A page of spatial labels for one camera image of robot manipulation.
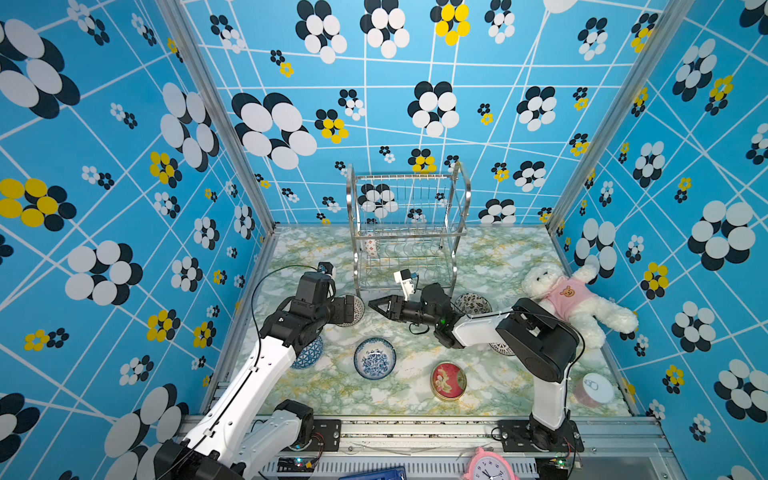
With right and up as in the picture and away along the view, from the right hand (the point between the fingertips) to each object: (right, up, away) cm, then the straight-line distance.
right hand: (375, 306), depth 82 cm
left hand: (-9, +3, -3) cm, 10 cm away
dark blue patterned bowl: (-20, -15, +4) cm, 26 cm away
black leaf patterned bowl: (+31, -2, +13) cm, 34 cm away
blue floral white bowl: (-1, -16, +4) cm, 17 cm away
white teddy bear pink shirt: (+59, +1, +7) cm, 59 cm away
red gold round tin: (+20, -20, -3) cm, 28 cm away
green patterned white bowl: (-2, +17, +14) cm, 22 cm away
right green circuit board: (+43, -36, -12) cm, 58 cm away
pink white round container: (+56, -21, -6) cm, 60 cm away
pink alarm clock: (+27, -34, -14) cm, 46 cm away
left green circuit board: (-19, -37, -10) cm, 43 cm away
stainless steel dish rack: (+14, +28, +42) cm, 52 cm away
